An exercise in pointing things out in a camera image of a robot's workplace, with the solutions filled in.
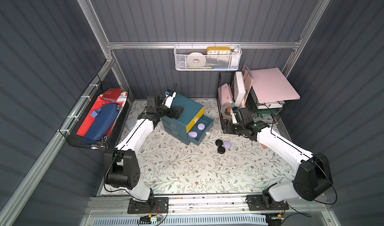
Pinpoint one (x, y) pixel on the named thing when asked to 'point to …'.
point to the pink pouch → (225, 95)
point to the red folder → (110, 96)
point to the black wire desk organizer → (251, 102)
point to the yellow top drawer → (195, 120)
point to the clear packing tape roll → (223, 107)
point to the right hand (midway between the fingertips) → (231, 130)
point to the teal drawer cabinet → (177, 128)
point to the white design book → (240, 92)
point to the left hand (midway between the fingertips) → (177, 105)
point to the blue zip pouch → (104, 118)
